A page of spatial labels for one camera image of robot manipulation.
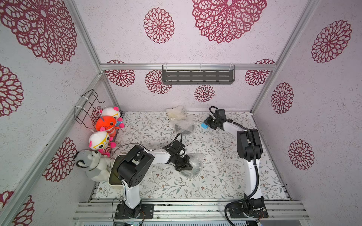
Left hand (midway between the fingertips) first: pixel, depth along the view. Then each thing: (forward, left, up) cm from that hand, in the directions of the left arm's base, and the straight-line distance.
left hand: (192, 167), depth 89 cm
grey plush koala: (-4, +53, +12) cm, 55 cm away
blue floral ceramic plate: (-1, -3, +1) cm, 3 cm away
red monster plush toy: (+22, +54, +17) cm, 61 cm away
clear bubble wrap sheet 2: (+31, +4, +5) cm, 31 cm away
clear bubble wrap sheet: (+5, -3, +2) cm, 6 cm away
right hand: (+37, -10, +5) cm, 39 cm away
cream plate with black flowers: (+45, +11, +2) cm, 46 cm away
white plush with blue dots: (+32, +52, +18) cm, 64 cm away
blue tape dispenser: (+32, -11, +2) cm, 34 cm away
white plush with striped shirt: (+8, +53, +19) cm, 57 cm away
